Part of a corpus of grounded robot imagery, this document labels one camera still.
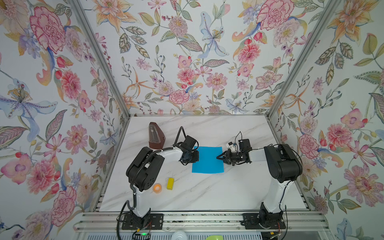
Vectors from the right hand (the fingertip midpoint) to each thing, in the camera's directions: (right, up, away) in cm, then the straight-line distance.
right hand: (218, 158), depth 97 cm
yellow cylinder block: (-29, -13, -11) cm, 34 cm away
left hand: (-12, -1, -1) cm, 12 cm away
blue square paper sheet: (-7, -2, -5) cm, 8 cm away
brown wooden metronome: (-40, +13, +1) cm, 42 cm away
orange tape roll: (-36, -15, -12) cm, 41 cm away
